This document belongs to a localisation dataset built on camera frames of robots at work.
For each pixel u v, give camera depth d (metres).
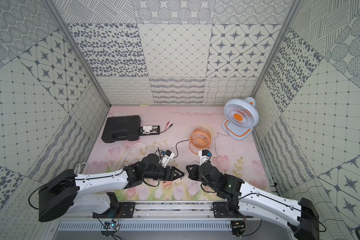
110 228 0.69
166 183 0.81
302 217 0.43
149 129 1.02
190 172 0.71
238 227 0.73
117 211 0.67
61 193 0.42
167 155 0.73
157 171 0.67
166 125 1.08
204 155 0.69
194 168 0.66
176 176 0.72
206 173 0.55
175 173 0.75
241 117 0.86
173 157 0.75
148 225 0.70
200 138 0.91
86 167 0.89
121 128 1.00
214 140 0.95
